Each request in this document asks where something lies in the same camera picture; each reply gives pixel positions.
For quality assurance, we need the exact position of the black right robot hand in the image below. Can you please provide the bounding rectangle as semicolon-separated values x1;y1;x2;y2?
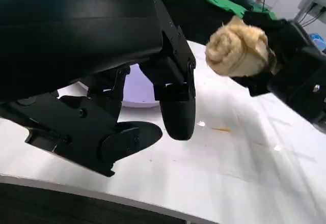
234;11;326;123

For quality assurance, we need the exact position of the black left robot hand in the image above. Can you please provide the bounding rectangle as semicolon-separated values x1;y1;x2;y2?
0;0;197;178

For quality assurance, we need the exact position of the beige towel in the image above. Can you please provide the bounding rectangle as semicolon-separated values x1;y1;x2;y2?
205;15;278;78

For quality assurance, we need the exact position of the blue object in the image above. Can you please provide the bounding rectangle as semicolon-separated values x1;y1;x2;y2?
310;32;326;54

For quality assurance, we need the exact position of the grey machine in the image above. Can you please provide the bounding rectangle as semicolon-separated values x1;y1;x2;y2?
296;0;326;29

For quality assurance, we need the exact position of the lilac plate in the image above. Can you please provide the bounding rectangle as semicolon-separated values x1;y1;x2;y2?
56;64;160;109

